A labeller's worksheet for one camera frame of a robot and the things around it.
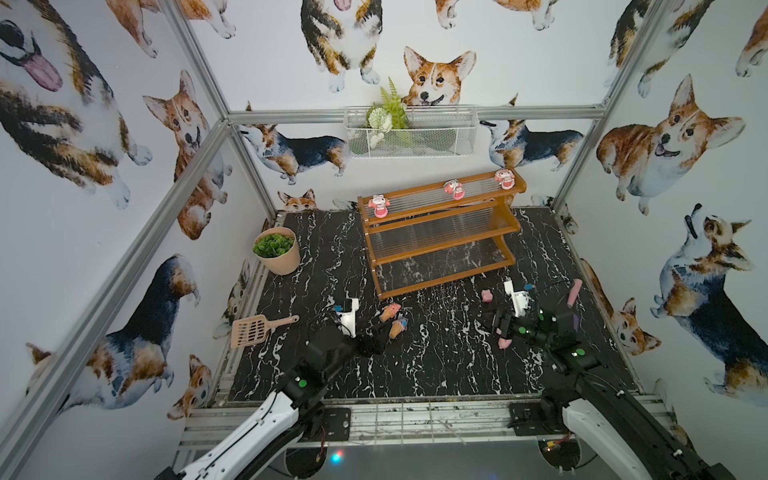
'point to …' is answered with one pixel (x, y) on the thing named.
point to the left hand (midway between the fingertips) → (382, 318)
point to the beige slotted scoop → (254, 329)
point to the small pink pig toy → (487, 296)
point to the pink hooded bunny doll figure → (380, 205)
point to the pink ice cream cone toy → (389, 313)
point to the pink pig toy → (504, 343)
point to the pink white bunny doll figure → (505, 178)
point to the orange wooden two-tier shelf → (433, 234)
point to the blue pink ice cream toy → (398, 327)
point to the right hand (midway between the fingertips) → (479, 313)
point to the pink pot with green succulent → (277, 247)
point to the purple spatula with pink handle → (572, 299)
